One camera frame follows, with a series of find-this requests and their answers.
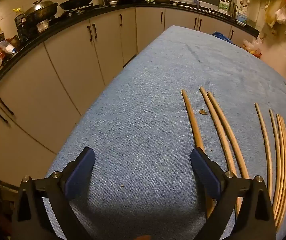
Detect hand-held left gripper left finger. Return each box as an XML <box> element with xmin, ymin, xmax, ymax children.
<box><xmin>10</xmin><ymin>147</ymin><xmax>96</xmax><ymax>240</ymax></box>

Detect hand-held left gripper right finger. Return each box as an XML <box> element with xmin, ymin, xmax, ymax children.
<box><xmin>190</xmin><ymin>147</ymin><xmax>276</xmax><ymax>240</ymax></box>

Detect wooden chopstick pair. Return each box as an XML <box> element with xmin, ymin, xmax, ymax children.
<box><xmin>199</xmin><ymin>86</ymin><xmax>243</xmax><ymax>217</ymax></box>
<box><xmin>207</xmin><ymin>91</ymin><xmax>250</xmax><ymax>180</ymax></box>

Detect thick wooden chopstick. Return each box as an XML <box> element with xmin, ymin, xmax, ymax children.
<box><xmin>181</xmin><ymin>89</ymin><xmax>216</xmax><ymax>219</ymax></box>

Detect blue tablecloth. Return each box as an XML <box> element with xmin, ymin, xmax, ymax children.
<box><xmin>42</xmin><ymin>25</ymin><xmax>286</xmax><ymax>240</ymax></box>

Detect orange plastic bag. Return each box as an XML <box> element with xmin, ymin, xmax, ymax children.
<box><xmin>242</xmin><ymin>37</ymin><xmax>263</xmax><ymax>58</ymax></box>

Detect beige kitchen cabinets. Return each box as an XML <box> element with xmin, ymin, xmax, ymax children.
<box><xmin>0</xmin><ymin>6</ymin><xmax>258</xmax><ymax>188</ymax></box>

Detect printed hanging plastic bag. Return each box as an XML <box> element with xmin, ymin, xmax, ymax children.
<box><xmin>264</xmin><ymin>0</ymin><xmax>286</xmax><ymax>35</ymax></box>

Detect blue plastic bag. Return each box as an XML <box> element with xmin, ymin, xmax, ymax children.
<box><xmin>212</xmin><ymin>31</ymin><xmax>232</xmax><ymax>42</ymax></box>

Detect blue label bottle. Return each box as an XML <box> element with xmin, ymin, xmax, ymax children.
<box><xmin>237</xmin><ymin>10</ymin><xmax>248</xmax><ymax>25</ymax></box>

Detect dark utensil holder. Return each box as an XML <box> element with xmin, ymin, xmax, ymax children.
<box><xmin>230</xmin><ymin>2</ymin><xmax>239</xmax><ymax>20</ymax></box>

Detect white packet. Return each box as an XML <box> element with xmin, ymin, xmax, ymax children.
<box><xmin>0</xmin><ymin>40</ymin><xmax>17</xmax><ymax>55</ymax></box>

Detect white plastic jug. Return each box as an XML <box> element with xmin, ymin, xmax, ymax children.
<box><xmin>218</xmin><ymin>0</ymin><xmax>231</xmax><ymax>14</ymax></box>

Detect gas stove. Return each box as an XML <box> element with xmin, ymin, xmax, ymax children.
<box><xmin>37</xmin><ymin>5</ymin><xmax>93</xmax><ymax>30</ymax></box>

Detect cooking oil bottle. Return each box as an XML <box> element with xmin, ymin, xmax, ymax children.
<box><xmin>13</xmin><ymin>8</ymin><xmax>31</xmax><ymax>43</ymax></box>

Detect black kitchen countertop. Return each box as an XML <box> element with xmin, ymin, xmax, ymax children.
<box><xmin>0</xmin><ymin>1</ymin><xmax>260</xmax><ymax>105</ymax></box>

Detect wok with lid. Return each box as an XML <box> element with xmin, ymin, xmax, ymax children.
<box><xmin>24</xmin><ymin>0</ymin><xmax>58</xmax><ymax>22</ymax></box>

